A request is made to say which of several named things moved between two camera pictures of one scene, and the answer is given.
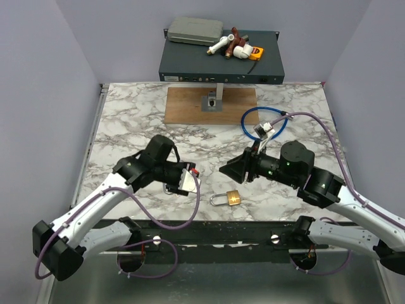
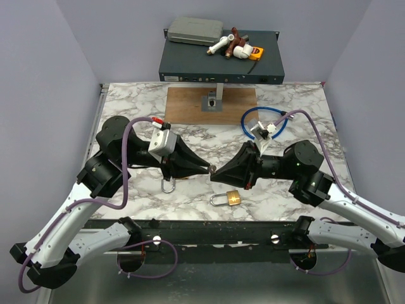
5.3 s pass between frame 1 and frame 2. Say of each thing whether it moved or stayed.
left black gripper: moved
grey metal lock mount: stayed
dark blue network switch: stayed
